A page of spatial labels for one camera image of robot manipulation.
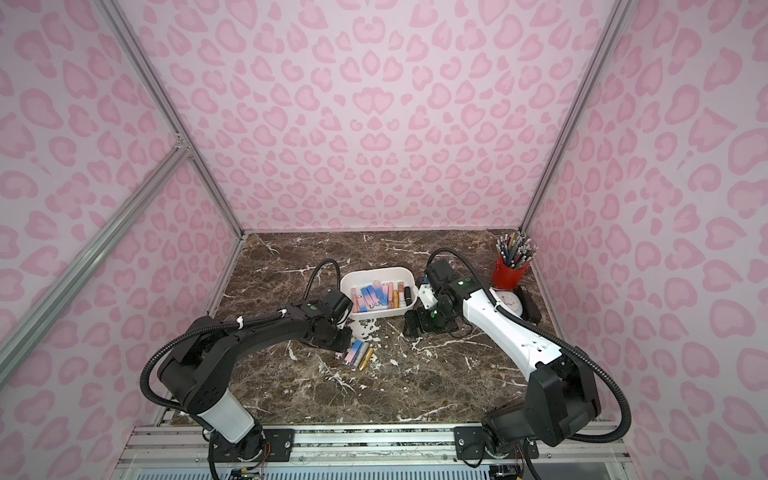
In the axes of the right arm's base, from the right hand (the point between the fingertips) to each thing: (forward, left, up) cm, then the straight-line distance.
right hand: (419, 330), depth 80 cm
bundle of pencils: (+26, -30, +3) cm, 40 cm away
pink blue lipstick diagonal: (+19, +13, -11) cm, 25 cm away
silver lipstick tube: (-3, +17, -11) cm, 20 cm away
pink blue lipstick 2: (-2, +19, -10) cm, 22 cm away
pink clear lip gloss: (+14, +9, -11) cm, 20 cm away
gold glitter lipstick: (-4, +15, -11) cm, 19 cm away
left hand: (+1, +21, -11) cm, 24 cm away
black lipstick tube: (+18, +3, -11) cm, 21 cm away
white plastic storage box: (+23, +6, -7) cm, 25 cm away
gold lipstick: (+16, +7, -11) cm, 20 cm away
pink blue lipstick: (+16, +16, -10) cm, 25 cm away
